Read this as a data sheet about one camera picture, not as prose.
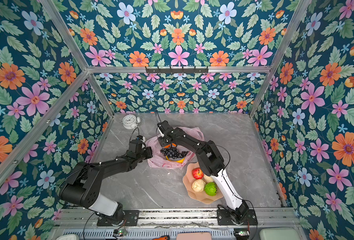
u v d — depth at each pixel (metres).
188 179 0.83
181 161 0.91
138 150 0.75
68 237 0.67
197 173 0.82
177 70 0.93
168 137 0.73
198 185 0.78
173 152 0.93
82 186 0.45
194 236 0.68
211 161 0.64
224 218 0.73
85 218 0.75
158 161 0.88
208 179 0.82
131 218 0.74
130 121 1.11
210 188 0.77
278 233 0.67
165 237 0.67
